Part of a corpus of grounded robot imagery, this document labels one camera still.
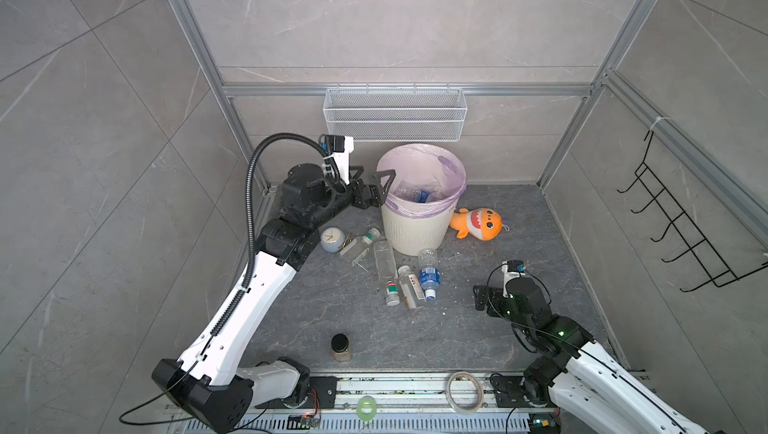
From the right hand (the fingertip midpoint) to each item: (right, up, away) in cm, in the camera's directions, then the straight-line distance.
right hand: (487, 287), depth 82 cm
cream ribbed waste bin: (-21, +14, +6) cm, 26 cm away
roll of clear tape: (-5, -26, -9) cm, 28 cm away
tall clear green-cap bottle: (-28, +2, +10) cm, 30 cm away
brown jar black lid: (-40, -12, -9) cm, 42 cm away
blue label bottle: (-16, +26, +17) cm, 35 cm away
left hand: (-30, +31, -19) cm, 47 cm away
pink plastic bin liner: (-17, +36, +12) cm, 42 cm away
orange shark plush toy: (+4, +17, +17) cm, 24 cm away
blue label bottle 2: (-15, +2, +7) cm, 17 cm away
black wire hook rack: (+40, +19, -14) cm, 46 cm away
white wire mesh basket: (-25, +54, +19) cm, 63 cm away
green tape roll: (-33, -28, -9) cm, 44 cm away
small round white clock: (-47, +12, +17) cm, 52 cm away
